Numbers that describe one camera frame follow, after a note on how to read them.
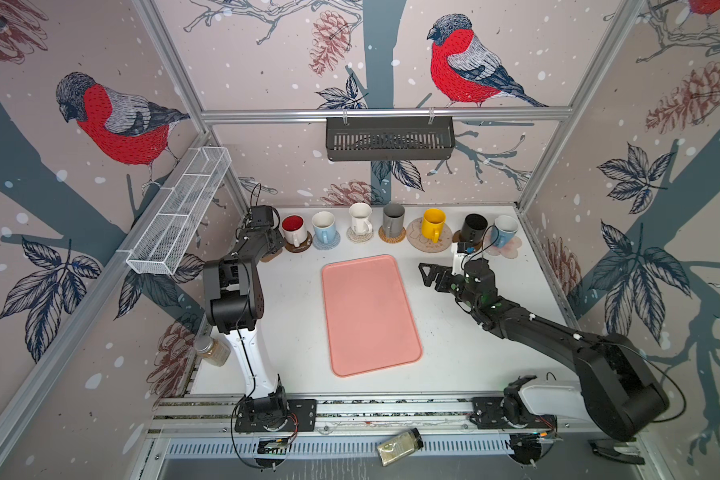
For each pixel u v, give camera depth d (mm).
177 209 790
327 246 1080
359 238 1104
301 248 1070
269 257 1048
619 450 679
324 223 1055
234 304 550
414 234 1129
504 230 1008
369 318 902
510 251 1065
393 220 1037
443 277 761
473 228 1018
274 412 672
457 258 773
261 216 816
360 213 1067
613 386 415
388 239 1097
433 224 1039
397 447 658
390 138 1063
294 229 1039
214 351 768
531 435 708
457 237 1102
